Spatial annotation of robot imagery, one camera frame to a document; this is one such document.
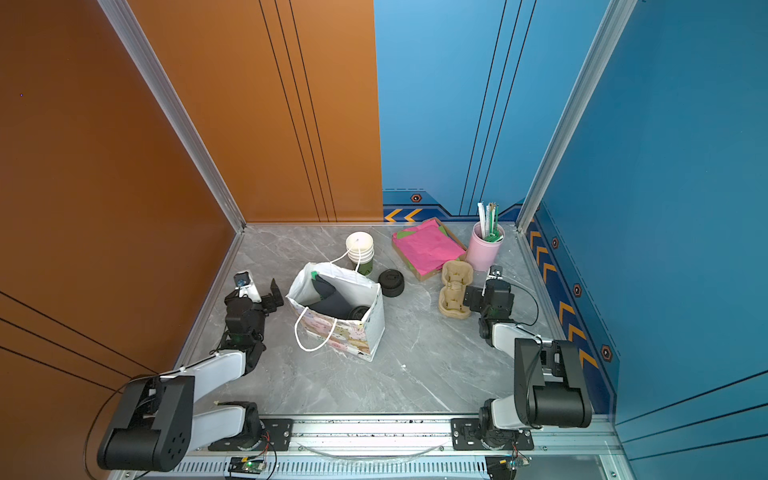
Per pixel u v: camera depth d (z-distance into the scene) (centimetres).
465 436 72
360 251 94
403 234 112
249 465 71
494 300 71
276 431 74
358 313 79
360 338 73
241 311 66
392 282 96
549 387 44
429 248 107
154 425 42
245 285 74
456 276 102
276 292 81
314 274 79
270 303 80
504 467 71
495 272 81
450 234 112
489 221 99
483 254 104
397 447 72
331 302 74
